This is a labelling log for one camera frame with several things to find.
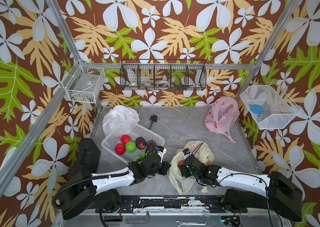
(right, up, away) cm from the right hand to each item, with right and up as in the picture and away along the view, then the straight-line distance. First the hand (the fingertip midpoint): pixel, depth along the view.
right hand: (181, 165), depth 85 cm
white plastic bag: (-44, +29, +11) cm, 54 cm away
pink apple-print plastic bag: (+37, +31, +26) cm, 55 cm away
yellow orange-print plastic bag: (0, -8, -8) cm, 12 cm away
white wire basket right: (+52, +36, -3) cm, 63 cm away
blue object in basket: (+45, +34, -2) cm, 57 cm away
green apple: (-32, +10, +5) cm, 34 cm away
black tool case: (-54, +5, -9) cm, 55 cm away
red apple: (-36, +15, +8) cm, 40 cm away
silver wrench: (+10, -24, -16) cm, 30 cm away
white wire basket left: (-60, +50, +1) cm, 78 cm away
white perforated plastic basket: (-32, +20, +16) cm, 41 cm away
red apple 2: (-39, +9, +4) cm, 40 cm away
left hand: (-6, +2, -5) cm, 8 cm away
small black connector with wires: (-18, +29, +26) cm, 43 cm away
